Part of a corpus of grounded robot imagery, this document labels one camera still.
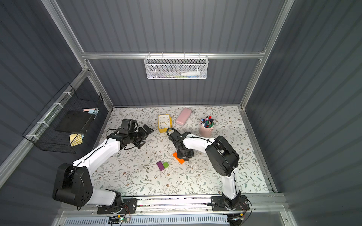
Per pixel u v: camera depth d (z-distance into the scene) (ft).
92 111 2.60
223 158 1.76
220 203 2.42
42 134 2.04
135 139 2.41
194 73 2.91
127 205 2.39
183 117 3.63
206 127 3.07
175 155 3.05
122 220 2.28
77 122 2.45
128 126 2.23
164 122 3.53
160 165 2.85
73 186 1.39
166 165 2.90
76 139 2.00
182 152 2.54
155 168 2.85
